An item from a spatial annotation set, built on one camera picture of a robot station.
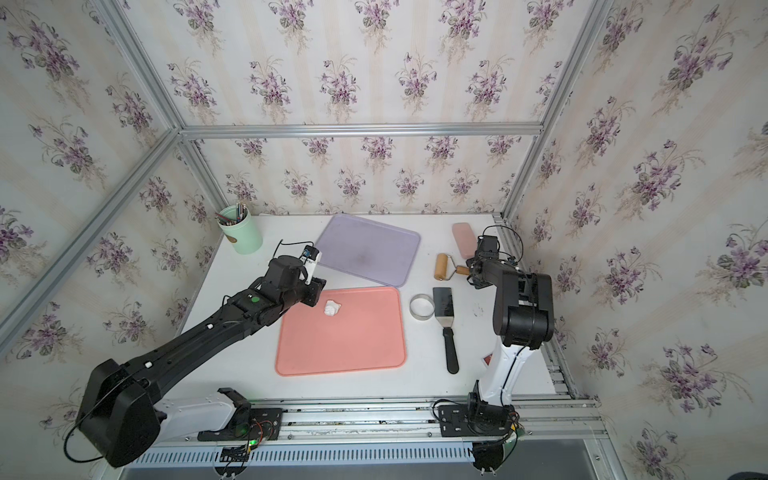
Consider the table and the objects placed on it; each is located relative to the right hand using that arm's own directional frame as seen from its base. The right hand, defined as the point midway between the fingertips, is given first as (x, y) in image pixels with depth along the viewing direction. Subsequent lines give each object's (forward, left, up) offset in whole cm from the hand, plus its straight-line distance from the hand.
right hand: (477, 268), depth 102 cm
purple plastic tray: (+8, +39, 0) cm, 40 cm away
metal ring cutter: (-18, +22, -2) cm, 28 cm away
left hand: (-15, +50, +15) cm, 54 cm away
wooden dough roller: (0, +11, -1) cm, 11 cm away
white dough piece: (-18, +49, +2) cm, 52 cm away
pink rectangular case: (+13, +2, 0) cm, 13 cm away
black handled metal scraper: (-15, +13, -1) cm, 20 cm away
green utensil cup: (+7, +82, +13) cm, 83 cm away
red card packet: (-31, +3, 0) cm, 31 cm away
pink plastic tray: (-24, +38, -1) cm, 45 cm away
